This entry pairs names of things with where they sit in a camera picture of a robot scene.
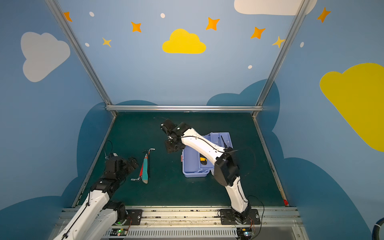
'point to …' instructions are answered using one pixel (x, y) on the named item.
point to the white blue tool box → (195, 163)
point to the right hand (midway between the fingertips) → (172, 147)
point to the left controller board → (119, 232)
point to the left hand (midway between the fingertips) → (133, 163)
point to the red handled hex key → (140, 175)
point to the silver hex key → (148, 161)
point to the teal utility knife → (145, 176)
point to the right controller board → (244, 233)
